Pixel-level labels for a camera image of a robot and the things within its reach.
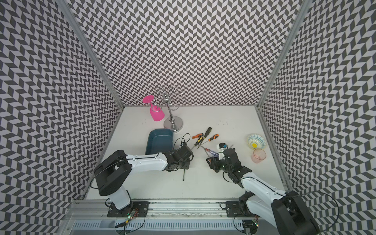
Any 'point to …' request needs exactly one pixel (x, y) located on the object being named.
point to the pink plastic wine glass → (156, 112)
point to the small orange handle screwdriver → (198, 135)
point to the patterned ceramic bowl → (255, 141)
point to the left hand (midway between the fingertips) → (185, 163)
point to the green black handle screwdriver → (183, 175)
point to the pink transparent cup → (258, 155)
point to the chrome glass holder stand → (171, 96)
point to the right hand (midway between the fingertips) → (210, 162)
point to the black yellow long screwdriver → (207, 133)
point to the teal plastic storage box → (159, 140)
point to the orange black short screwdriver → (214, 136)
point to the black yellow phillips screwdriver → (198, 141)
